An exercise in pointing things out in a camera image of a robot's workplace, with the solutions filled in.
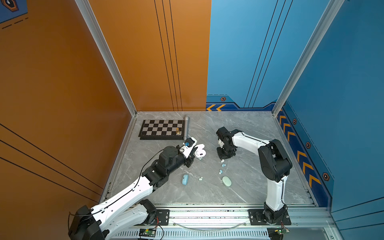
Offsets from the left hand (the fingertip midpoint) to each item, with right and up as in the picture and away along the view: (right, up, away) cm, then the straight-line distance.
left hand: (196, 145), depth 74 cm
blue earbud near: (+15, -17, +14) cm, 27 cm away
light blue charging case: (-6, -20, +9) cm, 23 cm away
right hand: (+16, -11, +21) cm, 28 cm away
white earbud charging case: (+2, -3, -1) cm, 4 cm away
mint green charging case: (+17, -21, +9) cm, 29 cm away
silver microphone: (-7, +14, +38) cm, 42 cm away
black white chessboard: (-24, +7, +31) cm, 40 cm away
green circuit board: (-24, -42, -2) cm, 48 cm away
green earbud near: (+3, -20, +11) cm, 23 cm away
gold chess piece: (-13, +6, +28) cm, 32 cm away
